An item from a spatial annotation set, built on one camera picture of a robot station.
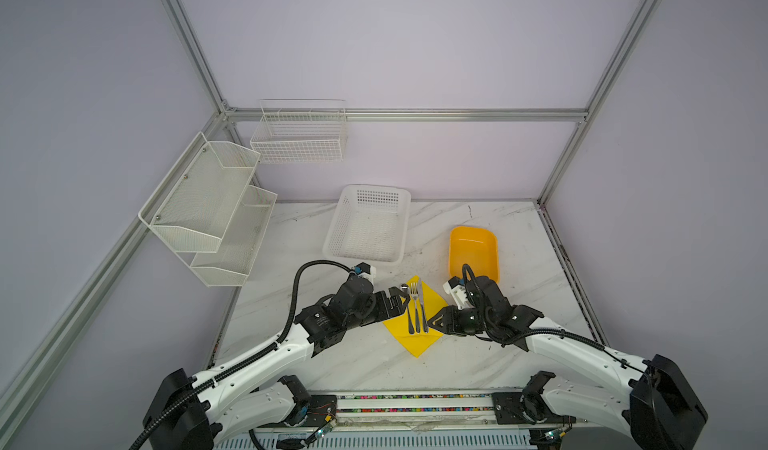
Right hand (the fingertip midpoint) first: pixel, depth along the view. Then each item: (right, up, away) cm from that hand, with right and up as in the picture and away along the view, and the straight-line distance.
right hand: (430, 325), depth 77 cm
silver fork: (-3, +5, +18) cm, 19 cm away
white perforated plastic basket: (-18, +28, +38) cm, 50 cm away
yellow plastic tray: (+21, +18, +29) cm, 41 cm away
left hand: (-9, +6, -2) cm, 11 cm away
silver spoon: (-4, -4, +11) cm, 12 cm away
